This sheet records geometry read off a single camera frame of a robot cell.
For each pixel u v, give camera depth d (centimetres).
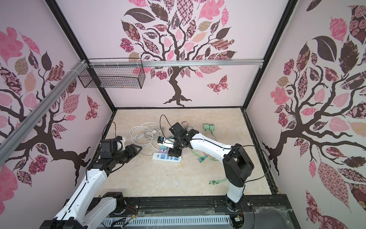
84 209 43
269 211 72
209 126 105
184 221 70
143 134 103
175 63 94
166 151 92
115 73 95
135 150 73
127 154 71
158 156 90
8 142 50
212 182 81
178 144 69
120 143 67
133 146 74
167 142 69
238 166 46
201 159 90
